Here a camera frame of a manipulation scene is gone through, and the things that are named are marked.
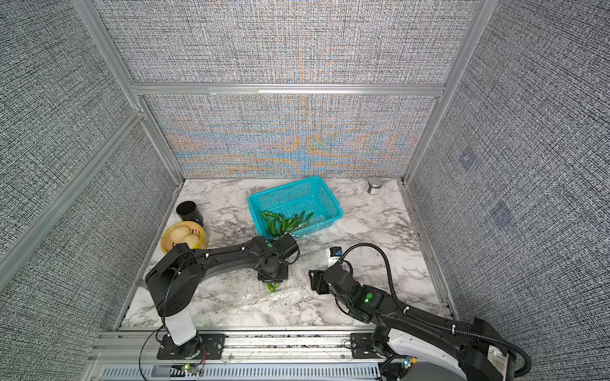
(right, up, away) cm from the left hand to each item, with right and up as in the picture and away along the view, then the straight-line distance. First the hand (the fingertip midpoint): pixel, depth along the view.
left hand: (286, 279), depth 86 cm
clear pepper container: (-7, -1, -3) cm, 8 cm away
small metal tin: (+39, +36, +24) cm, 58 cm away
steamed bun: (-37, +13, +6) cm, 39 cm away
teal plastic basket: (+2, +25, +24) cm, 35 cm away
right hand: (+10, +6, -6) cm, 13 cm away
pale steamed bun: (-43, +15, +8) cm, 46 cm away
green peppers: (-4, +18, +15) cm, 24 cm away
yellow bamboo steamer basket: (-47, +10, +8) cm, 49 cm away
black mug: (-41, +24, +11) cm, 49 cm away
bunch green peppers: (-5, -3, -2) cm, 6 cm away
